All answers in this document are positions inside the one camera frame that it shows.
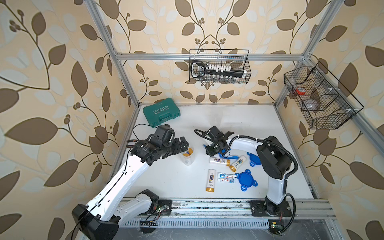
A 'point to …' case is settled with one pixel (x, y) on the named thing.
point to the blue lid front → (246, 179)
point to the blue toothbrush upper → (229, 157)
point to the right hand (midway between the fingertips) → (208, 151)
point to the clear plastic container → (187, 156)
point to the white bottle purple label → (218, 161)
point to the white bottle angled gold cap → (237, 163)
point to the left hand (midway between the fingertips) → (180, 145)
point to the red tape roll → (301, 91)
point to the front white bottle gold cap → (211, 180)
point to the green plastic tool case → (159, 113)
